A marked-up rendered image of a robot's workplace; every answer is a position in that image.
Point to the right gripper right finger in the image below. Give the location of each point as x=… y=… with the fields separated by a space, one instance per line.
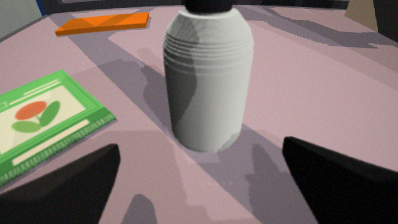
x=340 y=189

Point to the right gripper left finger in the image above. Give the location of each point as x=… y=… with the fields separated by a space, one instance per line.
x=75 y=193

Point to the orange flat rectangular slab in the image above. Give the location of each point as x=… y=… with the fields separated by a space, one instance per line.
x=104 y=23

